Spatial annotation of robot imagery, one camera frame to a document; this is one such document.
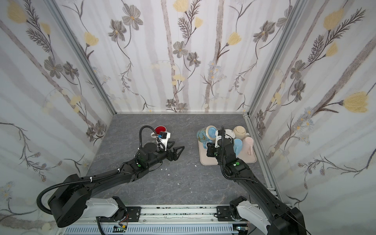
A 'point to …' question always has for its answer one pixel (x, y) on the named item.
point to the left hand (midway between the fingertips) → (177, 142)
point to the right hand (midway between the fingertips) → (206, 141)
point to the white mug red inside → (158, 129)
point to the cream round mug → (240, 132)
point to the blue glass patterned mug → (206, 134)
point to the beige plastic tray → (205, 160)
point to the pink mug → (248, 152)
